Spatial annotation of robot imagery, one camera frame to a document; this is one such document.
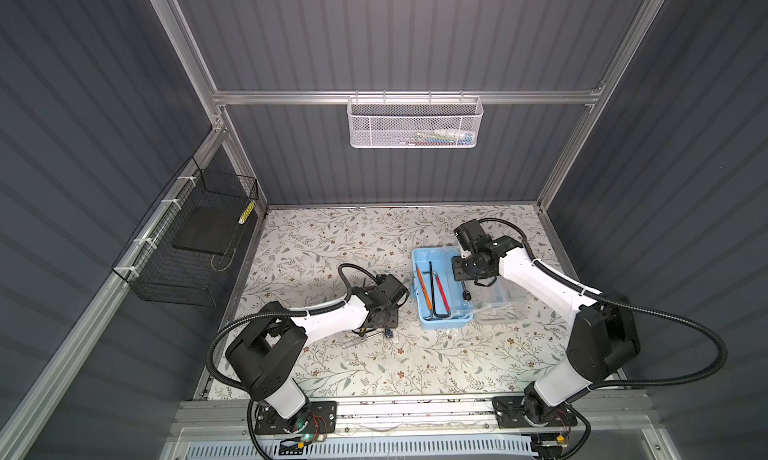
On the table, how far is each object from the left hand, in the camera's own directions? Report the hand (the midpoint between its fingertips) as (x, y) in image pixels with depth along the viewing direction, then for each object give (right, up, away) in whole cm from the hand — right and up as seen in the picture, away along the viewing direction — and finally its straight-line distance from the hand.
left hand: (391, 318), depth 89 cm
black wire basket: (-51, +21, -16) cm, 57 cm away
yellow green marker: (-40, +31, -7) cm, 51 cm away
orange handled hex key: (+11, +7, +8) cm, 15 cm away
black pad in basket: (-47, +26, -12) cm, 55 cm away
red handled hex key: (+17, +6, +7) cm, 19 cm away
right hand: (+22, +14, 0) cm, 26 cm away
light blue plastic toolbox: (+16, +4, +6) cm, 17 cm away
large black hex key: (+13, +4, +5) cm, 15 cm away
